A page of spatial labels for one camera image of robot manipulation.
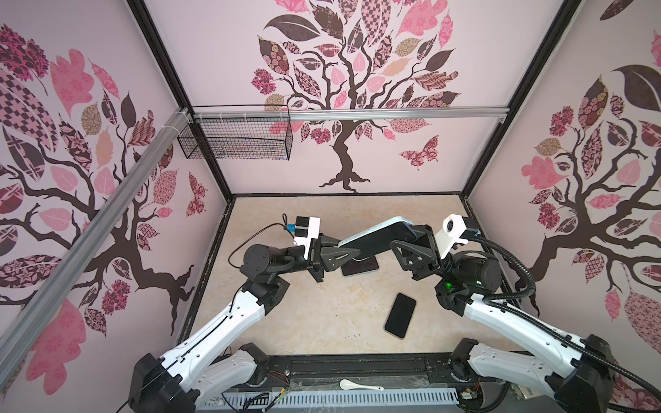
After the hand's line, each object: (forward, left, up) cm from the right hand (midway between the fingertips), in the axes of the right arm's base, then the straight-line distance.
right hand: (394, 243), depth 45 cm
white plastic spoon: (-16, +8, -48) cm, 51 cm away
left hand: (+3, +6, -8) cm, 10 cm away
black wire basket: (+69, +45, -23) cm, 86 cm away
